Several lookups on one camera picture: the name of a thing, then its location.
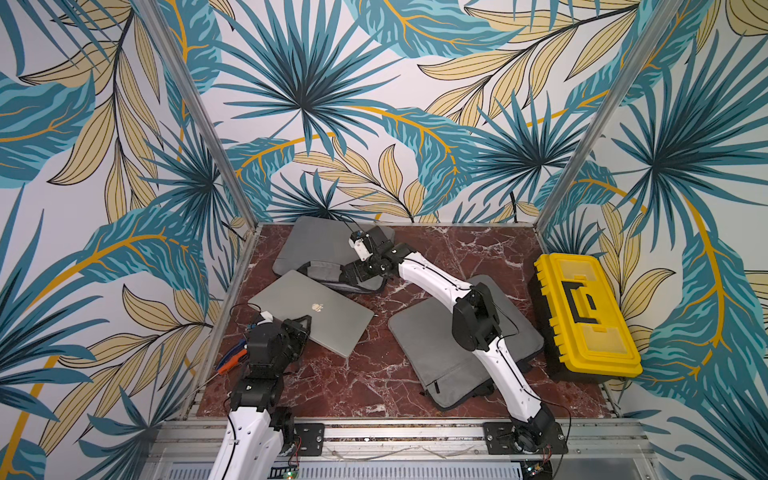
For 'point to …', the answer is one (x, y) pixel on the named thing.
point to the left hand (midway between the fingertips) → (313, 319)
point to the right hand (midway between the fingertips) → (357, 267)
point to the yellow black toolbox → (584, 329)
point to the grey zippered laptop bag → (320, 251)
